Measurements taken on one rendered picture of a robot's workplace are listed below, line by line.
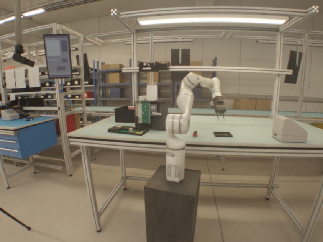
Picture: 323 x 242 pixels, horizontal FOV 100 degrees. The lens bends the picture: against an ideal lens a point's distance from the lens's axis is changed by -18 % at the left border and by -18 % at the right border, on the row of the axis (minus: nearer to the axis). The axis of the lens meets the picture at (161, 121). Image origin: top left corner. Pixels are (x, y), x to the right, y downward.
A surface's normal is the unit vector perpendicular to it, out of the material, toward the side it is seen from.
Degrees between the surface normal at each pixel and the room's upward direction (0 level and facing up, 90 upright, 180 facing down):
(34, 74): 88
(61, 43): 101
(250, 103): 90
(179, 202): 90
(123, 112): 90
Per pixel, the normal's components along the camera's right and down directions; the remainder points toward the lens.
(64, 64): 0.26, 0.38
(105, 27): -0.16, 0.20
